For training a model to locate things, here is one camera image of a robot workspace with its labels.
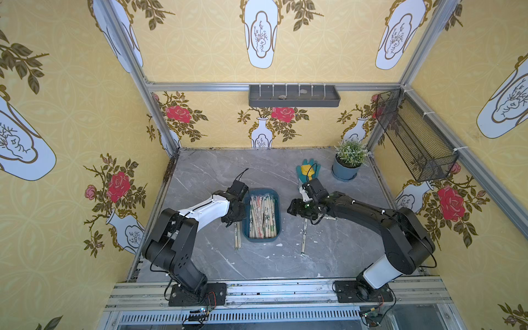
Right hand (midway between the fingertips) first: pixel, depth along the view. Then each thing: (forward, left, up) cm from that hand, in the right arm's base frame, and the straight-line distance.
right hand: (292, 214), depth 89 cm
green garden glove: (+23, -7, -5) cm, 24 cm away
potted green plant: (+26, -27, +10) cm, 39 cm away
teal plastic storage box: (+11, +7, -2) cm, 13 cm away
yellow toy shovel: (+28, -8, -4) cm, 30 cm away
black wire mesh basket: (+18, -53, +20) cm, 60 cm away
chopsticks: (-8, -5, -5) cm, 11 cm away
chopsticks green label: (-8, +23, -4) cm, 25 cm away
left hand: (0, +23, -3) cm, 23 cm away
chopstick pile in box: (0, +13, -3) cm, 13 cm away
